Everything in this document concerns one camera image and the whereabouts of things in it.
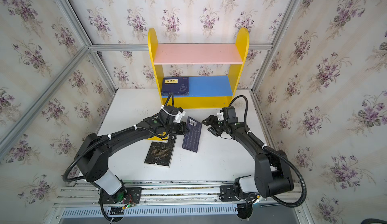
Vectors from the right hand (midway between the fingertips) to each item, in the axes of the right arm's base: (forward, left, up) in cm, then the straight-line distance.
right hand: (203, 125), depth 84 cm
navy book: (+30, +17, +5) cm, 35 cm away
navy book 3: (+25, +17, +1) cm, 31 cm away
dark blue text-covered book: (-7, +7, -5) cm, 11 cm away
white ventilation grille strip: (-39, -5, -15) cm, 42 cm away
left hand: (-3, +7, +1) cm, 8 cm away
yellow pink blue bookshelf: (+24, -2, +3) cm, 24 cm away
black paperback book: (-11, +25, -12) cm, 30 cm away
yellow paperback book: (-16, +21, +16) cm, 31 cm away
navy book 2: (+23, +17, +4) cm, 29 cm away
